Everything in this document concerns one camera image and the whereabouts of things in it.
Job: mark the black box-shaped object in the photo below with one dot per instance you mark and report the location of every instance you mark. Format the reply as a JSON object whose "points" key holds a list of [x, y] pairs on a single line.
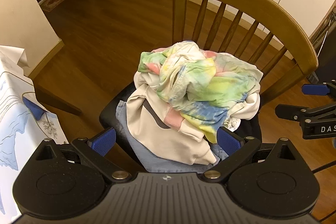
{"points": [[326, 61]]}

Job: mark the tie-dye t-shirt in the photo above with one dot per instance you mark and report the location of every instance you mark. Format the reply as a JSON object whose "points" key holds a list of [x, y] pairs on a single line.
{"points": [[210, 82]]}

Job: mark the cream hoodie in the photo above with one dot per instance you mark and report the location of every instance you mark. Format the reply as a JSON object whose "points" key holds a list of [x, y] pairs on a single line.
{"points": [[157, 134]]}

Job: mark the wooden chair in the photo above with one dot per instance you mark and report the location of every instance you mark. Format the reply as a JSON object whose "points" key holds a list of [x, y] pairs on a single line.
{"points": [[262, 3]]}

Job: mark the blue jeans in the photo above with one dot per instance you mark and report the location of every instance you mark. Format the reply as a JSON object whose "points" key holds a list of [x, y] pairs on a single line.
{"points": [[131, 145]]}

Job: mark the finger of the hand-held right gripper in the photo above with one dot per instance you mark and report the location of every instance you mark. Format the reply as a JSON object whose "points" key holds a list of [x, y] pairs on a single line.
{"points": [[291, 112], [315, 89]]}

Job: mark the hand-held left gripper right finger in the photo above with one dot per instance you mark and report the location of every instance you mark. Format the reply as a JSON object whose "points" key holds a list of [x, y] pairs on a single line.
{"points": [[229, 139]]}

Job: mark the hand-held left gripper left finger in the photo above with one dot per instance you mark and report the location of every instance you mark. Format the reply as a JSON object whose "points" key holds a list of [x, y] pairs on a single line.
{"points": [[105, 140]]}

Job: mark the dark wooden table leg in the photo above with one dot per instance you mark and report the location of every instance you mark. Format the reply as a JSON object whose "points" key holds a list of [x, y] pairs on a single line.
{"points": [[57, 103]]}

